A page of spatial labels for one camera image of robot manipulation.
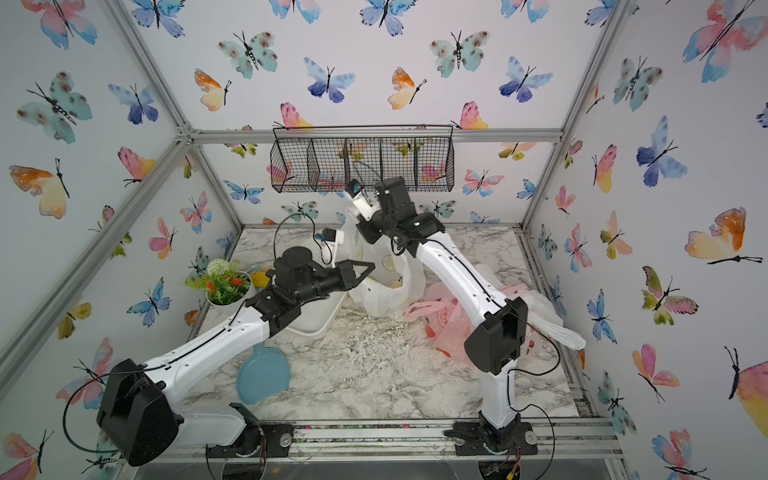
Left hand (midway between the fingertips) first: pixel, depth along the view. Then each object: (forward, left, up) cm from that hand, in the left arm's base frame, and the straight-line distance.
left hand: (375, 270), depth 72 cm
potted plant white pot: (+4, +42, -13) cm, 44 cm away
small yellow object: (+14, +39, -23) cm, 48 cm away
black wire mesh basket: (+44, +17, +3) cm, 47 cm away
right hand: (+15, +4, +4) cm, 16 cm away
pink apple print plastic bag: (-5, -19, -16) cm, 25 cm away
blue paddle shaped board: (-15, +33, -28) cm, 45 cm away
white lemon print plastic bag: (+9, -4, -19) cm, 22 cm away
